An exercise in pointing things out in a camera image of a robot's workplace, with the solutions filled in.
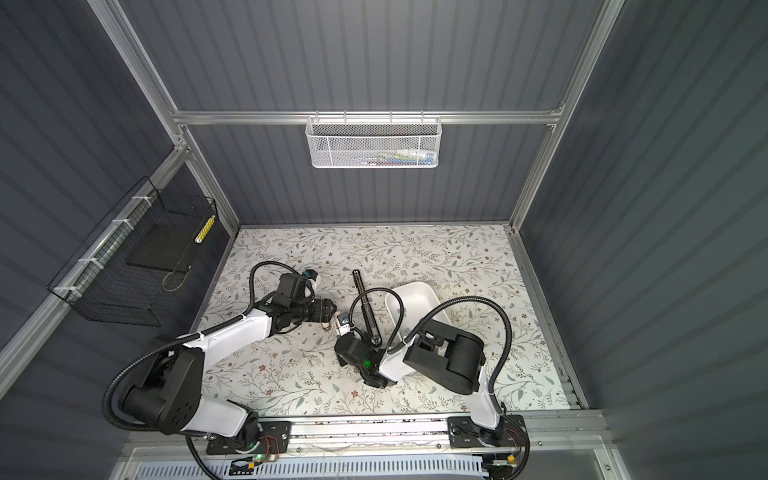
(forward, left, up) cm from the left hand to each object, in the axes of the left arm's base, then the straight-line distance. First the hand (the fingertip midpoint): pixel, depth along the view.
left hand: (326, 306), depth 91 cm
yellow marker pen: (+12, +31, +22) cm, 40 cm away
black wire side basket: (+1, +44, +22) cm, 49 cm away
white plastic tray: (+4, -30, -5) cm, 31 cm away
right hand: (-8, -5, -6) cm, 11 cm away
